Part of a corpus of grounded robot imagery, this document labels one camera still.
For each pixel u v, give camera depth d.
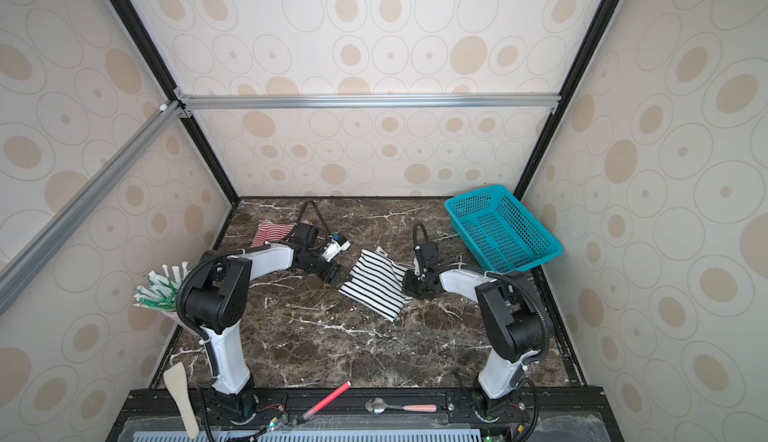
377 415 0.73
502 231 1.10
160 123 0.82
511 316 0.48
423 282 0.71
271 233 1.07
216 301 0.52
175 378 0.78
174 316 0.75
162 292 0.77
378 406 0.76
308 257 0.81
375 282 0.92
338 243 0.89
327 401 0.74
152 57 0.80
